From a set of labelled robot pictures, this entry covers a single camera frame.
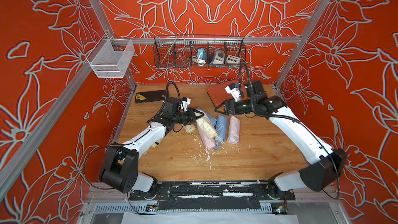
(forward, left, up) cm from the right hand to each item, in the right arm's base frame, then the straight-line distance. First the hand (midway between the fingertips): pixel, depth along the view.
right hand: (218, 109), depth 70 cm
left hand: (+3, +7, -9) cm, 11 cm away
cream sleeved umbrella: (-4, +5, -8) cm, 10 cm away
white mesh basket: (+37, +65, +3) cm, 75 cm away
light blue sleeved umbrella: (+11, 0, -26) cm, 28 cm away
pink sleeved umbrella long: (-6, +3, -25) cm, 26 cm away
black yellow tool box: (+30, +45, -24) cm, 59 cm away
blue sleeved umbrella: (+4, -4, -24) cm, 25 cm away
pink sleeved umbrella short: (+2, -12, -25) cm, 27 cm away
